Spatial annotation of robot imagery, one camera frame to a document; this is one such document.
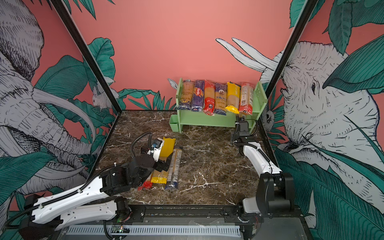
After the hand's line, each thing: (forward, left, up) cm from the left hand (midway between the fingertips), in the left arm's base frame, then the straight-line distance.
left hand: (163, 148), depth 68 cm
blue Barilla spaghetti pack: (+33, -18, +4) cm, 37 cm away
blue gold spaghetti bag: (+34, -11, +3) cm, 36 cm away
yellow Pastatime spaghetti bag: (+30, -38, +3) cm, 49 cm away
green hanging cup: (+36, 0, -24) cm, 43 cm away
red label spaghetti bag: (+30, -46, +3) cm, 55 cm away
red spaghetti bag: (+31, -24, +4) cm, 39 cm away
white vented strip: (-29, +5, -27) cm, 40 cm away
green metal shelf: (+31, -13, -14) cm, 37 cm away
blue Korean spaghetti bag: (+31, -31, +3) cm, 44 cm away
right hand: (+16, -40, -11) cm, 45 cm away
